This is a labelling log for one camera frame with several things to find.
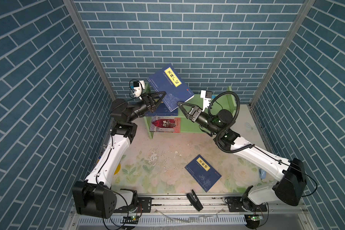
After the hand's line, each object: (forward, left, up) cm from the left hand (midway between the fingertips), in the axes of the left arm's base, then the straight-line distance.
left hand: (166, 96), depth 59 cm
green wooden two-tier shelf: (+16, -34, -19) cm, 42 cm away
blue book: (-17, -21, -46) cm, 54 cm away
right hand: (-2, -5, -2) cm, 5 cm away
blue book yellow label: (+6, +4, -18) cm, 19 cm away
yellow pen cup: (-13, +31, -48) cm, 58 cm away
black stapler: (-31, -14, -45) cm, 56 cm away
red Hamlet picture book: (+11, +3, -33) cm, 35 cm away
